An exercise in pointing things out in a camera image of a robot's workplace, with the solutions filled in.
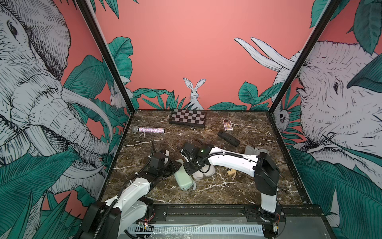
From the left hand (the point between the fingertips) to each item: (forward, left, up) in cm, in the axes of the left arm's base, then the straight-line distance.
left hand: (182, 162), depth 85 cm
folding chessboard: (+40, -4, -5) cm, 40 cm away
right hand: (-4, -2, +2) cm, 5 cm away
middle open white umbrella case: (-12, -12, +18) cm, 25 cm away
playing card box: (+31, -34, -6) cm, 46 cm away
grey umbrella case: (-9, -1, -1) cm, 9 cm away
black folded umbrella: (+18, -32, -4) cm, 37 cm away
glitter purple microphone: (+28, +26, -3) cm, 38 cm away
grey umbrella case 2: (+10, -45, -6) cm, 47 cm away
